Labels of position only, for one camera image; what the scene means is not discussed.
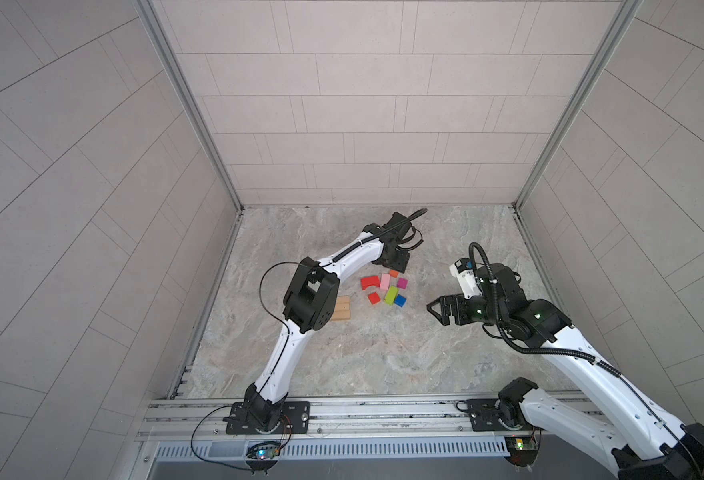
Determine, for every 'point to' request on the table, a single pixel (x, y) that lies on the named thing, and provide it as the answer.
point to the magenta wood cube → (402, 283)
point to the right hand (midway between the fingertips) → (439, 306)
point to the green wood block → (391, 295)
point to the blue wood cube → (400, 300)
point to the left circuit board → (263, 452)
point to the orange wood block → (394, 273)
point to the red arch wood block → (369, 281)
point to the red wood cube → (374, 298)
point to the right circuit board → (522, 444)
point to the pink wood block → (385, 281)
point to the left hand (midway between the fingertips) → (404, 259)
